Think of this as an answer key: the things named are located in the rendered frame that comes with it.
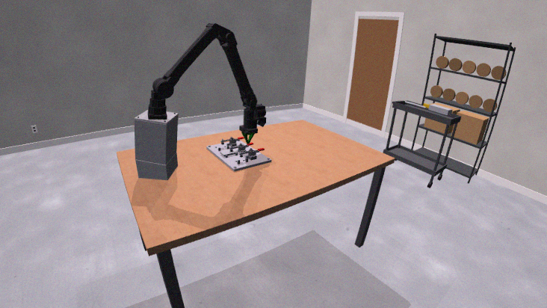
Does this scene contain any white fixture plate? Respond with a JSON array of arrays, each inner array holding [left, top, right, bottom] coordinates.
[[206, 142, 272, 172]]

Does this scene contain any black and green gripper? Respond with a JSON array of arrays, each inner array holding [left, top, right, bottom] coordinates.
[[239, 118, 258, 144]]

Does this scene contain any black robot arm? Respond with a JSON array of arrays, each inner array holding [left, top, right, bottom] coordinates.
[[148, 23, 266, 129]]

